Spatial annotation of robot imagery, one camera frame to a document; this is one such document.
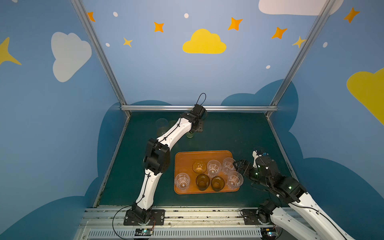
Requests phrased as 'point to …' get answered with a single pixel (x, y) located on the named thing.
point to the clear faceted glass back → (182, 181)
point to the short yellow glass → (199, 167)
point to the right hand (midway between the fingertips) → (239, 164)
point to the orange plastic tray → (183, 161)
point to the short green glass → (189, 135)
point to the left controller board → (143, 232)
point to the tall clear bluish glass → (161, 124)
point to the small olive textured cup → (217, 183)
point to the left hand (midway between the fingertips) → (198, 127)
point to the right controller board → (268, 232)
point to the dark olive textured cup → (203, 181)
